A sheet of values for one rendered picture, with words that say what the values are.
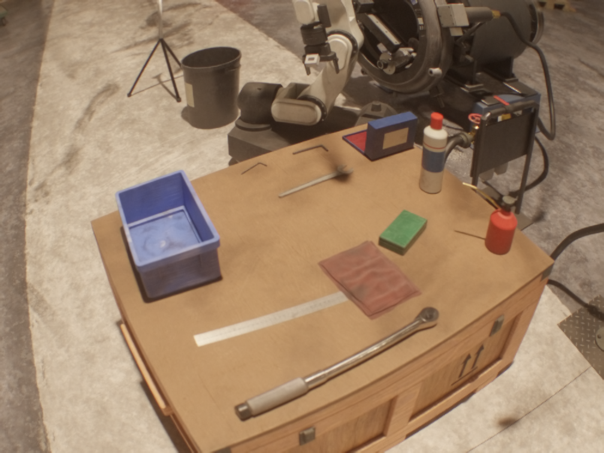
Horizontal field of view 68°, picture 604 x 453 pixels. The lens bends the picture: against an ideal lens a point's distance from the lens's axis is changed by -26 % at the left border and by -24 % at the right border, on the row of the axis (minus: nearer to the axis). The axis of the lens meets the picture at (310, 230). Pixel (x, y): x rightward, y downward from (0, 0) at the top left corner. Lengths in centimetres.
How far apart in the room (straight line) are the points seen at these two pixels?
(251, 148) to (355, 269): 116
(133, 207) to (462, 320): 84
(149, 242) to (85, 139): 171
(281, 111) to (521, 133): 98
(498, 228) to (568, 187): 141
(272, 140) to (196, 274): 117
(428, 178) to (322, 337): 56
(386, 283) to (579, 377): 90
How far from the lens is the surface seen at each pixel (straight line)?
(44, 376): 184
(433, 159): 147
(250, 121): 240
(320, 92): 225
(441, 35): 229
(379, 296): 121
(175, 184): 143
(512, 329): 153
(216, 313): 120
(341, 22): 210
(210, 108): 273
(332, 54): 196
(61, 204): 255
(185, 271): 122
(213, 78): 265
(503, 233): 135
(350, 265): 128
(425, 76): 239
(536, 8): 316
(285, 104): 227
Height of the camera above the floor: 135
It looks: 40 degrees down
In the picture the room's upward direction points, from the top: straight up
